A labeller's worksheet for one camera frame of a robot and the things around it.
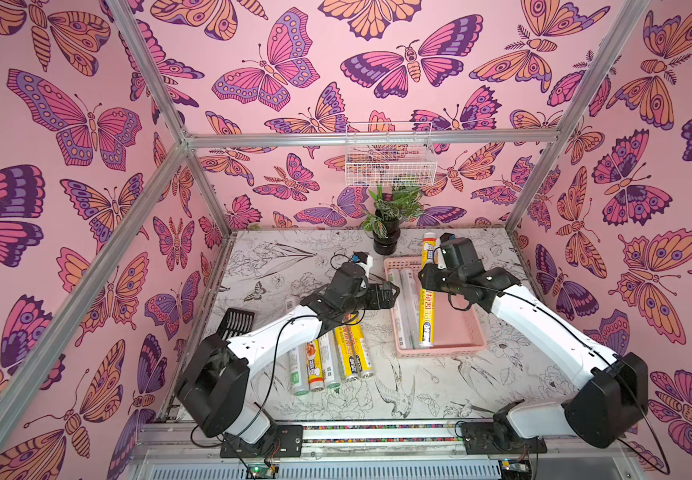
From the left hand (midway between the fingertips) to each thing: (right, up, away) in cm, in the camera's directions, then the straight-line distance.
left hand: (391, 289), depth 81 cm
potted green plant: (+2, +24, +14) cm, 28 cm away
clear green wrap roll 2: (-17, -20, +2) cm, 26 cm away
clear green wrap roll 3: (+4, -9, +11) cm, 14 cm away
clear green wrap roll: (-25, -22, 0) cm, 33 cm away
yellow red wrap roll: (-21, -22, +2) cm, 30 cm away
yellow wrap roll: (-14, -14, +8) cm, 21 cm away
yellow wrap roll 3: (+8, -7, -5) cm, 12 cm away
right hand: (+7, +4, 0) cm, 8 cm away
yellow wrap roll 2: (-9, -21, +2) cm, 23 cm away
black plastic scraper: (-48, -12, +14) cm, 51 cm away
